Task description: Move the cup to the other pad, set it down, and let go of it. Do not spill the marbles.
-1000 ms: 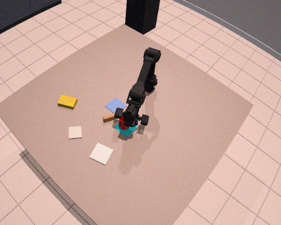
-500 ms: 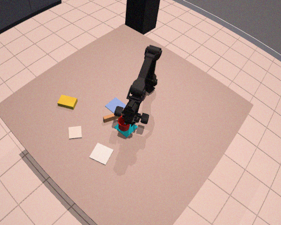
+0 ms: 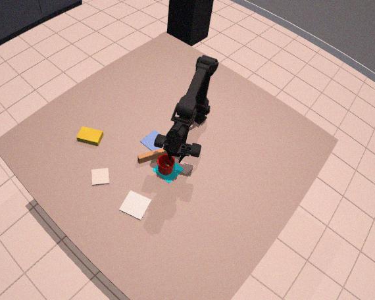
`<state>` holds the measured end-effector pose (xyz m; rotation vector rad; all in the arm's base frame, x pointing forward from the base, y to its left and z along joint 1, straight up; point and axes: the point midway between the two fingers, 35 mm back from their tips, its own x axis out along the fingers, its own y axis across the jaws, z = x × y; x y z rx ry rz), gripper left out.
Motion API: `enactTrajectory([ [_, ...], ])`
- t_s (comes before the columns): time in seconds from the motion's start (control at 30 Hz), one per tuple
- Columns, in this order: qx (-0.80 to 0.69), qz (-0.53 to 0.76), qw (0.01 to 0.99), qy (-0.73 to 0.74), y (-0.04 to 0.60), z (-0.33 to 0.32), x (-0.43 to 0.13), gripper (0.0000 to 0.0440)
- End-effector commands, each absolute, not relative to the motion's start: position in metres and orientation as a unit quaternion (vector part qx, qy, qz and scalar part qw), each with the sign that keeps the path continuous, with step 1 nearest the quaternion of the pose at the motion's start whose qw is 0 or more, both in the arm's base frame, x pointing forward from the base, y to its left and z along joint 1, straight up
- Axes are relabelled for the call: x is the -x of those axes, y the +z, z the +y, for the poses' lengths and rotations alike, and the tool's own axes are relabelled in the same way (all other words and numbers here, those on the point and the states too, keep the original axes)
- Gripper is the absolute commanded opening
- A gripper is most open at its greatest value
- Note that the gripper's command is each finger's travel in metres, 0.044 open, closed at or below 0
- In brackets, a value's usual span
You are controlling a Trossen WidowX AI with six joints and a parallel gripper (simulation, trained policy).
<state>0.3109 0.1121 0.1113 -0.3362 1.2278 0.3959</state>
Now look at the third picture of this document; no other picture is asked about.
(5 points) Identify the yellow rectangular block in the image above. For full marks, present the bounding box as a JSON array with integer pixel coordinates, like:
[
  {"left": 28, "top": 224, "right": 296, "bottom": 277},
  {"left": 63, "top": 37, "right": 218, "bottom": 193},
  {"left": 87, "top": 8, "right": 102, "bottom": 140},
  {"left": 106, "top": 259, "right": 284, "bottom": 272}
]
[{"left": 77, "top": 127, "right": 104, "bottom": 146}]

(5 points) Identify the red cup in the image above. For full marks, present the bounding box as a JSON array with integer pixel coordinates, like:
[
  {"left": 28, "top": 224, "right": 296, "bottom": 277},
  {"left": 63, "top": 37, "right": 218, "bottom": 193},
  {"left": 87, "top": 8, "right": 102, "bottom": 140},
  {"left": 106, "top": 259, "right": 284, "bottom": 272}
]
[{"left": 157, "top": 154, "right": 175, "bottom": 175}]

